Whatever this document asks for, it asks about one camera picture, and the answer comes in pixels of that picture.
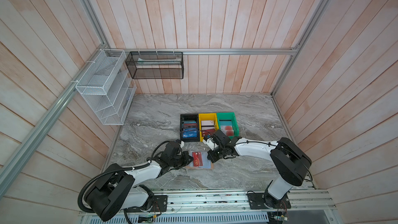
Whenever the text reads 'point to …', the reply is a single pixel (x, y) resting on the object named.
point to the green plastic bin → (230, 115)
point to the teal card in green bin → (226, 123)
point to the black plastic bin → (189, 117)
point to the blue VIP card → (190, 134)
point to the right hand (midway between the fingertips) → (208, 156)
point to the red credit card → (197, 158)
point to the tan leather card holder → (207, 163)
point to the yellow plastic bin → (207, 116)
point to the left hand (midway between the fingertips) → (193, 161)
